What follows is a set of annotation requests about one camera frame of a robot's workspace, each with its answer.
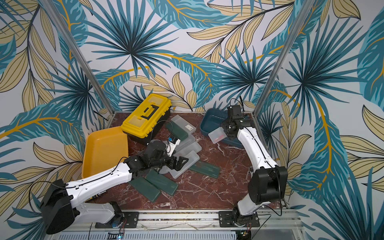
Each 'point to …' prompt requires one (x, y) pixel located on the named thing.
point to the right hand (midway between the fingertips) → (225, 127)
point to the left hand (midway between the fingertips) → (181, 158)
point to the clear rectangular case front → (193, 157)
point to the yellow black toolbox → (142, 125)
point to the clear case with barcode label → (184, 124)
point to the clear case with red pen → (217, 135)
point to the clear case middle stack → (190, 138)
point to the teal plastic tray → (211, 121)
